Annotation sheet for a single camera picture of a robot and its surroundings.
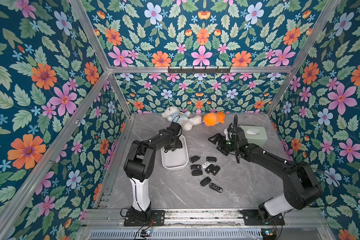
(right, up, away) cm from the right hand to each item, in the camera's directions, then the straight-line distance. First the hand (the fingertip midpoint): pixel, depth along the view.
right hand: (212, 142), depth 87 cm
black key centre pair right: (+3, -17, +3) cm, 18 cm away
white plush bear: (-19, +15, +21) cm, 33 cm away
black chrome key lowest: (+2, -25, -5) cm, 25 cm away
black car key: (0, -11, +7) cm, 13 cm away
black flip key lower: (-4, -22, -3) cm, 23 cm away
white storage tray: (-21, -12, +9) cm, 26 cm away
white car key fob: (-3, -14, +6) cm, 16 cm away
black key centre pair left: (-1, -16, +2) cm, 16 cm away
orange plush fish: (+3, +15, +20) cm, 25 cm away
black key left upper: (-10, -16, +4) cm, 19 cm away
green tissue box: (+31, +4, +10) cm, 33 cm away
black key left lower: (-9, -19, +2) cm, 21 cm away
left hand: (-22, -3, +13) cm, 26 cm away
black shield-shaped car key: (-10, -12, +9) cm, 18 cm away
